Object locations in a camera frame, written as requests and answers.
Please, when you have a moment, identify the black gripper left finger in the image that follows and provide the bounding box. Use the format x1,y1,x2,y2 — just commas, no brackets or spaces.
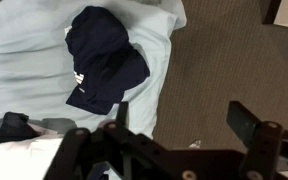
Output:
43,101,172,180

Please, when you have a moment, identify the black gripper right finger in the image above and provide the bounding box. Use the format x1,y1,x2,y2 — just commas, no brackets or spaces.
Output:
226,100,288,180

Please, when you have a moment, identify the black navy cloth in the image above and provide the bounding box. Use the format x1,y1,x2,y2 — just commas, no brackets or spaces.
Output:
64,5,151,116

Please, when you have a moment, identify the grey cloth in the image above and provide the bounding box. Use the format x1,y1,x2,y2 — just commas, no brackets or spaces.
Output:
0,116,79,135

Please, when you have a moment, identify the white folded cloth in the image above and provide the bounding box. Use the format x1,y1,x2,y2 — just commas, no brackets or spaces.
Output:
0,125,64,180

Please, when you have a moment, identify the dark cloth with white stripe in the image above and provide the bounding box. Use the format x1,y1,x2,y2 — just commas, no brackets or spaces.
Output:
0,111,41,144

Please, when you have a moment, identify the small white paper scrap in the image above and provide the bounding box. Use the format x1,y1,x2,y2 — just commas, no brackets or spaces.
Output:
187,139,203,150

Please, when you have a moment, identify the light blue bed duvet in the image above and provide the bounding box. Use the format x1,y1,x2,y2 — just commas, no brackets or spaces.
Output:
0,0,188,180

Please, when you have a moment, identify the dark wooden furniture leg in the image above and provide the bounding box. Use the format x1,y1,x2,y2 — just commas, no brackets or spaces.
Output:
261,0,283,25

